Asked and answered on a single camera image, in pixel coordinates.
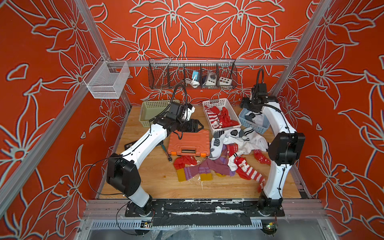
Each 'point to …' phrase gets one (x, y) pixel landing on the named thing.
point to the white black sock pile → (246, 139)
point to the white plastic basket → (219, 103)
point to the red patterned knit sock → (232, 149)
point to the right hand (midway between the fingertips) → (242, 103)
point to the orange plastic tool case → (196, 143)
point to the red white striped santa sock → (244, 170)
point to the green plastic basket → (149, 109)
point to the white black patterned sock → (258, 119)
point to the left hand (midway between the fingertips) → (199, 125)
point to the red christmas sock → (224, 117)
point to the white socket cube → (211, 78)
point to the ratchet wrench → (169, 156)
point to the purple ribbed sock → (217, 165)
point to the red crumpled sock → (180, 162)
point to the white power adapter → (194, 83)
